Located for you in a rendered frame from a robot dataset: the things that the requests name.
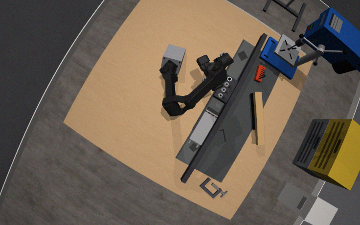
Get dark grey c-clamp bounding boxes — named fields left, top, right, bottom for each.
left=200, top=178, right=228, bottom=198

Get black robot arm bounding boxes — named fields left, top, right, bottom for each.
left=159, top=53, right=234, bottom=116

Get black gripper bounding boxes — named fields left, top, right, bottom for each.
left=196, top=55, right=223, bottom=91

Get black long square bar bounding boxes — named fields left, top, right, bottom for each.
left=181, top=33, right=267, bottom=183

